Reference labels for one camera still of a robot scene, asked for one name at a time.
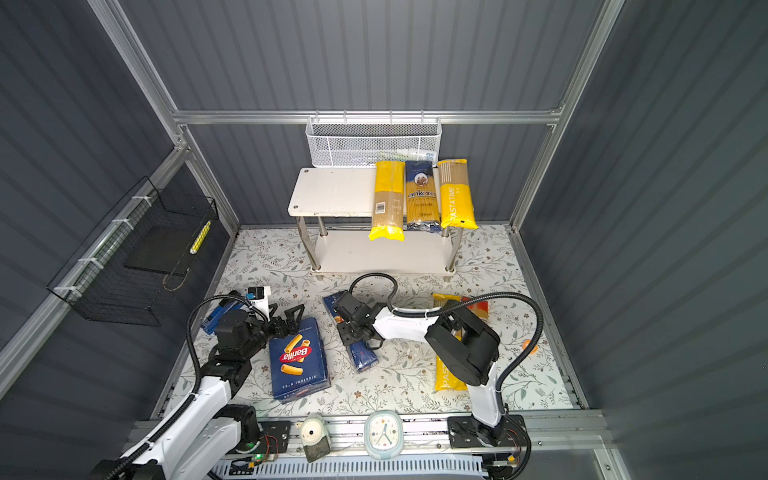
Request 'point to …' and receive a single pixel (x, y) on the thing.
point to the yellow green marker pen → (197, 243)
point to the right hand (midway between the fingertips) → (349, 332)
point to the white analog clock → (384, 434)
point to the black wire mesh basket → (117, 274)
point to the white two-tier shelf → (333, 207)
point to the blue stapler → (210, 322)
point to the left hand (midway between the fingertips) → (289, 306)
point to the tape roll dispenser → (315, 437)
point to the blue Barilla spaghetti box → (362, 356)
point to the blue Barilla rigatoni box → (299, 364)
